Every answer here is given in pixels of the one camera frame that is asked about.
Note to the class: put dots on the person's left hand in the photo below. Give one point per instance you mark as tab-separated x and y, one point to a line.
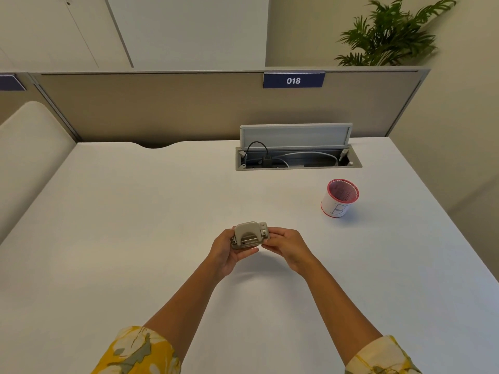
224	255

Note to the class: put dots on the person's right hand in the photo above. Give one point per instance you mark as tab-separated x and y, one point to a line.
292	247

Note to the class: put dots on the white paper cup red rim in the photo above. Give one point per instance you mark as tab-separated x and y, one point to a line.
331	210

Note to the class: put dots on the person's right forearm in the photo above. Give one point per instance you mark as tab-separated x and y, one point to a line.
341	315

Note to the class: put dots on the person's left forearm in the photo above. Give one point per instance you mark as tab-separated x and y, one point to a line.
183	311

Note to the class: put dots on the black plug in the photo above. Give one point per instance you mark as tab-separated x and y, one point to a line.
267	160

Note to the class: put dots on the yellow floral left sleeve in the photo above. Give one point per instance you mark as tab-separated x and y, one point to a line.
136	354

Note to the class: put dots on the yellow floral sleeve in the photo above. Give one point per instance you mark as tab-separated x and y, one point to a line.
136	354
384	358

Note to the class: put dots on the yellow floral right sleeve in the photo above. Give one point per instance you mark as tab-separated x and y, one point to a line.
384	358

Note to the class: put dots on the wide beige partition panel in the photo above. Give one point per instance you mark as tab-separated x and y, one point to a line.
156	105

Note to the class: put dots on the blue number sign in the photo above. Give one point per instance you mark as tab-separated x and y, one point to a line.
293	80
9	82

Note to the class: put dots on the white rounded side panel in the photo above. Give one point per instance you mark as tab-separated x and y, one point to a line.
27	163

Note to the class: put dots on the green potted plant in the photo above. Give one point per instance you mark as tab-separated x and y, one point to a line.
390	35

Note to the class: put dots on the narrow beige partition panel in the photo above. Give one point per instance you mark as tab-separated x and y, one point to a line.
15	99

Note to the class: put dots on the white cabinets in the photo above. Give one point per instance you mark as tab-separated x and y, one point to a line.
50	31

